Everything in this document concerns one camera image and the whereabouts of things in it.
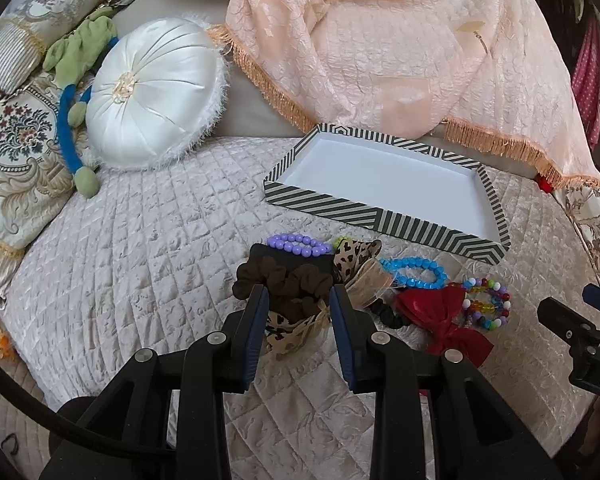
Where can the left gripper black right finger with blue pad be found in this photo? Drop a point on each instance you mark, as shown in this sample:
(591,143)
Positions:
(431,404)

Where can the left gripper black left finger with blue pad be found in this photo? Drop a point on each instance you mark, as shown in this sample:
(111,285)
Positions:
(162,416)

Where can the red fabric bow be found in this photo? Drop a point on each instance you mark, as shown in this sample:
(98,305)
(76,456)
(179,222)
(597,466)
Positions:
(435,311)

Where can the brown velvet scrunchie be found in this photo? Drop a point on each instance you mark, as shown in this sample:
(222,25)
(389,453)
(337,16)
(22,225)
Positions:
(294,293)

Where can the leopard print hair bow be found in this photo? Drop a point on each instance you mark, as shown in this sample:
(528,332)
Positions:
(357,267)

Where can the black scrunchie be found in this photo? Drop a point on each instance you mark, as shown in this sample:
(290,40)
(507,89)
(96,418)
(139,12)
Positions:
(387,315)

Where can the black velvet pouch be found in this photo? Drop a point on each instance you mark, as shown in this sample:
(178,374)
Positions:
(324,263)

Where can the quilted beige bed cover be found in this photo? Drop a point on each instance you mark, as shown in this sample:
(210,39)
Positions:
(150,261)

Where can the hanging pink clothes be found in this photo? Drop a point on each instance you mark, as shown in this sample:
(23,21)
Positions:
(585,81)

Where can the striped black white tray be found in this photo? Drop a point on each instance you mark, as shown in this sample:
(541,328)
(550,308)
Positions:
(402,188)

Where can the floral embroidered pillow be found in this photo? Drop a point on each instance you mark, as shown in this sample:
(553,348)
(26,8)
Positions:
(34,181)

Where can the peach fringed bedspread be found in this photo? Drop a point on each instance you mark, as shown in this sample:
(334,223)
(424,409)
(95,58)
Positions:
(487,71)

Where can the round white satin cushion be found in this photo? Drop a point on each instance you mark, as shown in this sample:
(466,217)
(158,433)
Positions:
(159,93)

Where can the green blue plush toy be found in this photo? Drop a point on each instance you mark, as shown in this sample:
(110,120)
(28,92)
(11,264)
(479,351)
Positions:
(71,57)

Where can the striped bolster pillow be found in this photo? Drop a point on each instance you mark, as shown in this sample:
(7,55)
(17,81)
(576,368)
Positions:
(27,32)

